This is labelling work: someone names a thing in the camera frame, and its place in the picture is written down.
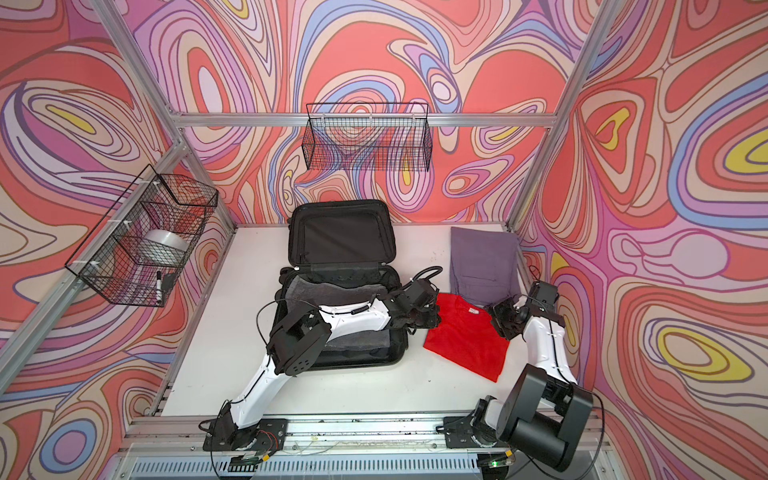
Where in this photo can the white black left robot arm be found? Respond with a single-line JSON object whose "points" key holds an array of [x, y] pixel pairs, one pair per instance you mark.
{"points": [[297, 341]]}

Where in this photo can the black wire basket left wall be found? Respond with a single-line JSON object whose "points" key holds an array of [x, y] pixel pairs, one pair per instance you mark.
{"points": [[162, 219]]}

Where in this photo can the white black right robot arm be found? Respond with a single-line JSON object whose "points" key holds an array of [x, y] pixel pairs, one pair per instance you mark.
{"points": [[546, 411]]}

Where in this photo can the black white suitcase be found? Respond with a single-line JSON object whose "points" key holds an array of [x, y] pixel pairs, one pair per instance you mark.
{"points": [[340, 253]]}

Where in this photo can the silver tape roll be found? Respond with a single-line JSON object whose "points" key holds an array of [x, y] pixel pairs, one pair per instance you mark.
{"points": [[163, 248]]}

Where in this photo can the aluminium front rail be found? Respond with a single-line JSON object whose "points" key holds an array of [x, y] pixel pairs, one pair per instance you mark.
{"points": [[342, 446]]}

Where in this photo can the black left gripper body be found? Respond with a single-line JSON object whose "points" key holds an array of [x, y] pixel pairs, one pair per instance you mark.
{"points": [[427, 319]]}

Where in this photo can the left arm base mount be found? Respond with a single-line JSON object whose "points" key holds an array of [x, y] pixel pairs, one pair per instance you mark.
{"points": [[266, 437]]}

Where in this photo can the folded purple jeans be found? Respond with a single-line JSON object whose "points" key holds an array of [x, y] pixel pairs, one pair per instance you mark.
{"points": [[483, 265]]}

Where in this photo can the black marker pen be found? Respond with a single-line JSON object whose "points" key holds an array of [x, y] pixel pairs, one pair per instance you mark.
{"points": [[158, 288]]}

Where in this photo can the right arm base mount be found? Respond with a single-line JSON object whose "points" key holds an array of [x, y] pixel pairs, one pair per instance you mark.
{"points": [[460, 432]]}

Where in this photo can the red shirt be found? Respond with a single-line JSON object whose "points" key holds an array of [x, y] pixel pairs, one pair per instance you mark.
{"points": [[466, 337]]}

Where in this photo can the black wire basket back wall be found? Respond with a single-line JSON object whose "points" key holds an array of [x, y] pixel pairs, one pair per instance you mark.
{"points": [[368, 136]]}

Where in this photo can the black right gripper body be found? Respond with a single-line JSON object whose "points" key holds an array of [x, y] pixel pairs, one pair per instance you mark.
{"points": [[506, 314]]}

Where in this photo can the black wire basket wall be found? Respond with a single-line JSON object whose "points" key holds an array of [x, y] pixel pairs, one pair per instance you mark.
{"points": [[368, 136], [162, 219]]}

